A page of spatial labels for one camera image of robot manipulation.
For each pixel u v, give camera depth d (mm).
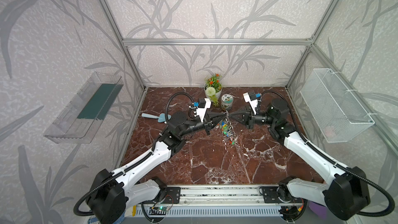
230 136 630
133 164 448
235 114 641
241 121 641
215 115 615
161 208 706
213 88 997
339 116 620
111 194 384
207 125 576
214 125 631
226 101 1019
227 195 753
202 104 565
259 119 615
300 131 542
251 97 598
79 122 630
